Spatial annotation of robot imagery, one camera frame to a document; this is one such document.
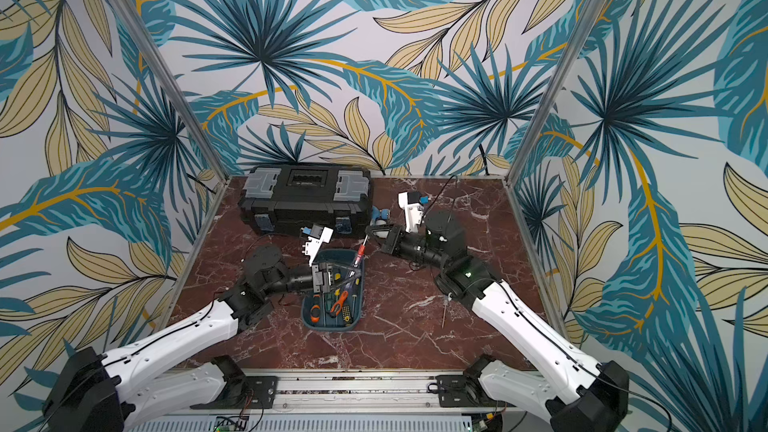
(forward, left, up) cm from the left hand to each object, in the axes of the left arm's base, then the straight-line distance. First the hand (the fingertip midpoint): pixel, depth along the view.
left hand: (357, 278), depth 65 cm
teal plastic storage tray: (+2, +6, -22) cm, 23 cm away
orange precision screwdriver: (+3, +6, -23) cm, 24 cm away
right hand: (+8, -1, +6) cm, 10 cm away
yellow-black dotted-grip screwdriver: (0, +5, -23) cm, 24 cm away
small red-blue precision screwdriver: (+4, 0, +4) cm, 6 cm away
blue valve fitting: (+36, -3, -24) cm, 43 cm away
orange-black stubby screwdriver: (0, +14, -24) cm, 28 cm away
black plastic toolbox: (+30, +25, -9) cm, 40 cm away
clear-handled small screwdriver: (+4, -24, -25) cm, 35 cm away
